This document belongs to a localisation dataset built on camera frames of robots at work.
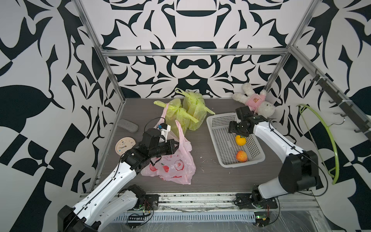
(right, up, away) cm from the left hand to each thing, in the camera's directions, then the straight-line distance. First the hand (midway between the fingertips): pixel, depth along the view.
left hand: (180, 141), depth 73 cm
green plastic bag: (+8, +20, +23) cm, 32 cm away
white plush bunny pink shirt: (+55, +22, +35) cm, 69 cm away
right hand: (+32, +6, +15) cm, 36 cm away
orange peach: (+35, -11, +12) cm, 38 cm away
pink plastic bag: (-1, -14, +5) cm, 15 cm away
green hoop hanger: (+66, -12, -8) cm, 68 cm away
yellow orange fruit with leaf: (+37, -3, +18) cm, 42 cm away
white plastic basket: (+30, -11, +17) cm, 37 cm away
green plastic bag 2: (-4, +15, +16) cm, 22 cm away
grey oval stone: (-37, +6, +28) cm, 47 cm away
